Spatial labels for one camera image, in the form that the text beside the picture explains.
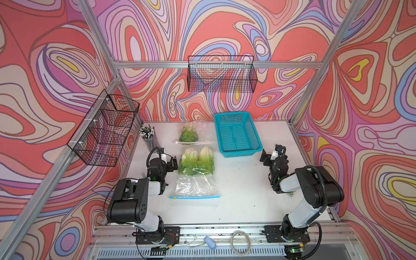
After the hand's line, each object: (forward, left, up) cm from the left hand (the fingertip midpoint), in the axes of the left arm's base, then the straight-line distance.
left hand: (169, 157), depth 94 cm
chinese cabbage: (-4, -12, +3) cm, 13 cm away
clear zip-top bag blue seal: (-13, -16, -1) cm, 21 cm away
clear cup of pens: (+10, +12, +12) cm, 19 cm away
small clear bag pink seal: (+21, -15, 0) cm, 26 cm away
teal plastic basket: (+22, -44, -5) cm, 49 cm away
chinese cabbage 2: (-3, -22, +2) cm, 22 cm away
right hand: (+2, -61, +1) cm, 61 cm away
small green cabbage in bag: (+16, -10, +3) cm, 19 cm away
